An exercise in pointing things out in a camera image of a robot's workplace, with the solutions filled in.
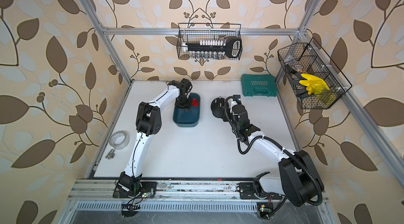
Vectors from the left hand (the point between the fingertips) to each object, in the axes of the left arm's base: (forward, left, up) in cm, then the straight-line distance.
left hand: (185, 105), depth 104 cm
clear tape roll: (-24, +37, -3) cm, 44 cm away
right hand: (-11, -26, +13) cm, 31 cm away
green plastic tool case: (+17, -51, +4) cm, 54 cm away
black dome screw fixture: (-6, -20, +7) cm, 22 cm away
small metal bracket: (-32, +38, -2) cm, 50 cm away
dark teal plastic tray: (-9, -1, -1) cm, 9 cm away
